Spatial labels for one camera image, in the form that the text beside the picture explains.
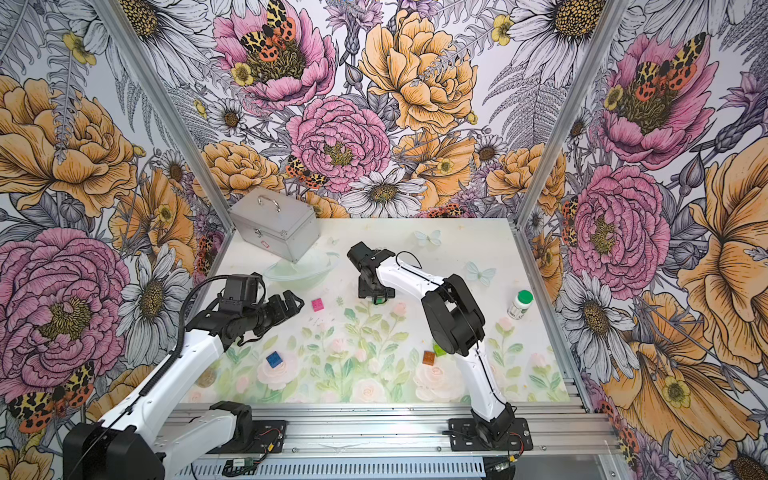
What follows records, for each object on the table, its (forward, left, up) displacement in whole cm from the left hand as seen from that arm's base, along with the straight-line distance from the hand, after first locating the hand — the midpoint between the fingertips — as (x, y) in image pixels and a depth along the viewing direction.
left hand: (290, 318), depth 83 cm
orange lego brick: (-8, -38, -9) cm, 40 cm away
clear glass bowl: (+23, +2, -11) cm, 26 cm away
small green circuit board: (-31, +8, -12) cm, 34 cm away
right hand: (+11, -23, -8) cm, 26 cm away
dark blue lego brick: (-8, +5, -10) cm, 14 cm away
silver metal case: (+34, +11, +3) cm, 36 cm away
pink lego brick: (+10, -4, -10) cm, 14 cm away
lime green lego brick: (-6, -41, -9) cm, 42 cm away
